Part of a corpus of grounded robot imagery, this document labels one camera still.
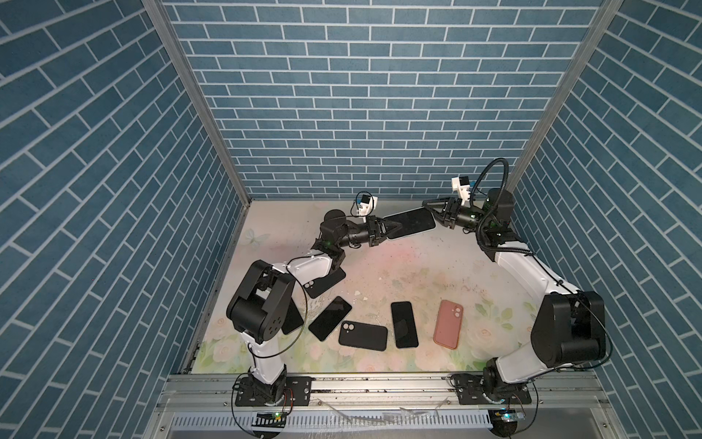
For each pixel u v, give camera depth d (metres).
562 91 0.86
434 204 0.76
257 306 0.48
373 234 0.71
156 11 0.69
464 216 0.72
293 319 0.87
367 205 0.77
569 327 0.44
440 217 0.73
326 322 0.86
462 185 0.74
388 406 0.73
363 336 0.85
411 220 0.76
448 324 0.87
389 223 0.76
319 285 0.94
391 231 0.75
